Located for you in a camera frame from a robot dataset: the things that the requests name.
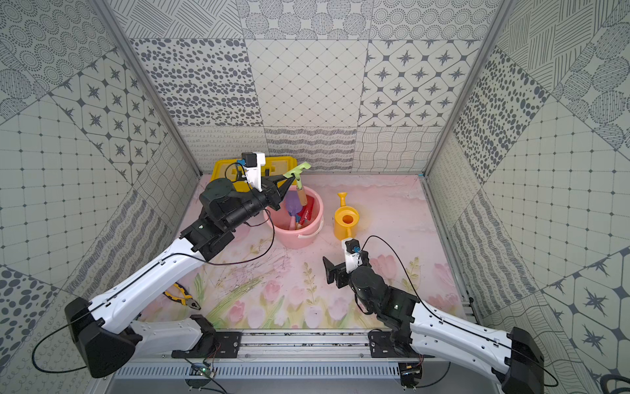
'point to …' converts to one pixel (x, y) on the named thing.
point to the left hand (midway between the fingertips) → (288, 167)
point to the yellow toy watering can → (346, 218)
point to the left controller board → (199, 375)
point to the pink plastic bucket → (303, 236)
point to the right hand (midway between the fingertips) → (338, 255)
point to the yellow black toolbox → (235, 171)
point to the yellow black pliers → (186, 300)
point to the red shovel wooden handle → (306, 211)
